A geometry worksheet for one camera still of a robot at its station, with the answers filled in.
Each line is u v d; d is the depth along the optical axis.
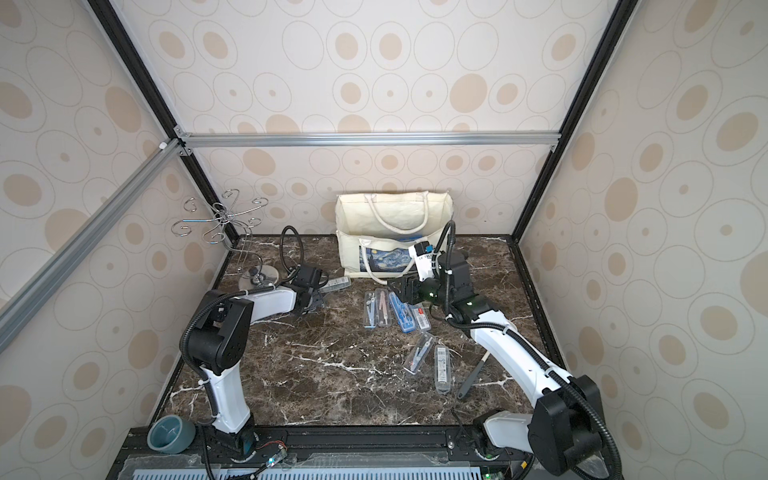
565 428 0.40
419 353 0.88
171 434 0.74
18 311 0.51
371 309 0.98
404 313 0.97
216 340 0.51
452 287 0.60
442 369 0.85
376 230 1.04
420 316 0.96
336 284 1.03
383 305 0.98
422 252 0.69
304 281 0.81
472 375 0.85
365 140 0.95
